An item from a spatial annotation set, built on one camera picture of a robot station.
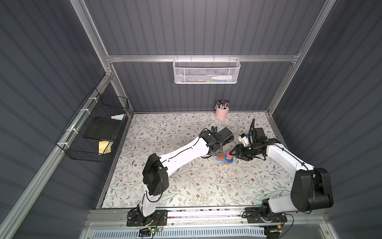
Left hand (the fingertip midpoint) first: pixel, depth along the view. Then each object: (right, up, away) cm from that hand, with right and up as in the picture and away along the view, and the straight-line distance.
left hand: (217, 152), depth 79 cm
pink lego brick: (+3, -5, +7) cm, 9 cm away
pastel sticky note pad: (-55, +19, +3) cm, 58 cm away
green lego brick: (+8, -9, +13) cm, 18 cm away
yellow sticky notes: (-49, +6, -18) cm, 53 cm away
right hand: (+10, -3, +6) cm, 12 cm away
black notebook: (-58, +14, -7) cm, 60 cm away
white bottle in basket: (+6, +45, +14) cm, 48 cm away
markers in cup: (+9, +31, +29) cm, 43 cm away
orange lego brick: (+4, -3, +5) cm, 8 cm away
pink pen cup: (+8, +24, +34) cm, 42 cm away
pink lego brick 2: (+7, -2, +5) cm, 9 cm away
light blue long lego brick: (+6, -5, +8) cm, 11 cm away
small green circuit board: (-35, -36, -9) cm, 51 cm away
